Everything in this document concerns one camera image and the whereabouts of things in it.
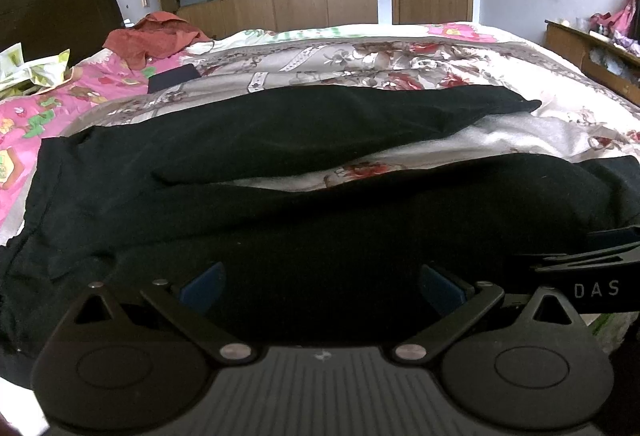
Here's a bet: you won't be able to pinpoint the floral beige bedspread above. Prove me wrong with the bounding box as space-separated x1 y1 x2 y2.
67 22 639 191

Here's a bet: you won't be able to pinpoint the green white patterned pillow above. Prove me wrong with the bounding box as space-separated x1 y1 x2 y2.
0 42 72 100

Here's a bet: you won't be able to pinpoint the dark wooden headboard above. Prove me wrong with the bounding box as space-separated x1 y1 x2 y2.
1 0 124 66

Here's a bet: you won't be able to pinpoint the wooden side cabinet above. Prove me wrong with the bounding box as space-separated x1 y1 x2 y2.
544 20 639 105

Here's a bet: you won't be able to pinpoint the red orange crumpled garment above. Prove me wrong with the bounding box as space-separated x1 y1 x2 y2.
103 12 210 70

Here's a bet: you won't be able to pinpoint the pink cloth on cabinet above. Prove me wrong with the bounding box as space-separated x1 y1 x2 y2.
589 0 639 56

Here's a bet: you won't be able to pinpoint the dark blue flat notebook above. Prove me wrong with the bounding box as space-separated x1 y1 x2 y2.
148 64 201 94

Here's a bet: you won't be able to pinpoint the pink cartoon bed sheet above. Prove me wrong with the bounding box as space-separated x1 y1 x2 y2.
0 48 188 245

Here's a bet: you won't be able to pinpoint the black pants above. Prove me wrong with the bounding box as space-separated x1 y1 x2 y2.
1 85 639 386

